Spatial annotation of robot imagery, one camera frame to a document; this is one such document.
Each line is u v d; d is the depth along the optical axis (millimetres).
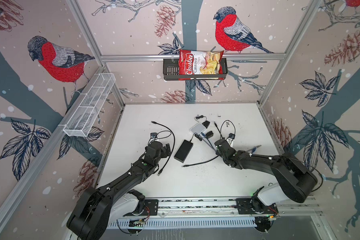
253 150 941
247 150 947
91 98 816
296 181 436
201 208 749
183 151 927
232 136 799
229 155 698
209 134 1005
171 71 947
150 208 731
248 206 722
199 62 878
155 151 656
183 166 876
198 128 1039
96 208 401
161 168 869
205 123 1074
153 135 759
